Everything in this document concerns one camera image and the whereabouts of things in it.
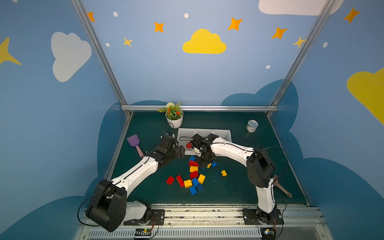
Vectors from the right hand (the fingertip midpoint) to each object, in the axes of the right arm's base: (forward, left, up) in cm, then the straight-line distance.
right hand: (204, 162), depth 89 cm
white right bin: (+24, -15, -5) cm, 29 cm away
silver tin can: (+32, -35, -1) cm, 47 cm away
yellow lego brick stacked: (-2, +6, -4) cm, 8 cm away
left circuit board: (-35, +30, -8) cm, 47 cm away
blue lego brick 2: (+1, -6, -5) cm, 8 cm away
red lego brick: (-10, +20, -4) cm, 23 cm away
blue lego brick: (-11, +5, -3) cm, 12 cm away
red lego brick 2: (-6, +6, -4) cm, 10 cm away
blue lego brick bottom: (-15, +6, -4) cm, 17 cm away
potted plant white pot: (+30, +21, 0) cm, 37 cm away
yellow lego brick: (-9, +1, -3) cm, 9 cm away
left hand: (+5, +16, +6) cm, 18 cm away
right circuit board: (-32, -33, -9) cm, 47 cm away
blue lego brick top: (+4, +7, -3) cm, 9 cm away
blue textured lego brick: (-13, +2, -5) cm, 14 cm away
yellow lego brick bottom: (-12, +9, -3) cm, 15 cm away
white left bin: (+6, +11, +19) cm, 23 cm away
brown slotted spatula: (-8, -42, -4) cm, 43 cm away
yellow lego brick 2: (0, -3, -3) cm, 4 cm away
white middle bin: (+22, 0, +1) cm, 22 cm away
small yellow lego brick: (-5, -12, -5) cm, 14 cm away
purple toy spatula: (+15, +49, -2) cm, 51 cm away
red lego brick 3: (0, +7, -2) cm, 8 cm away
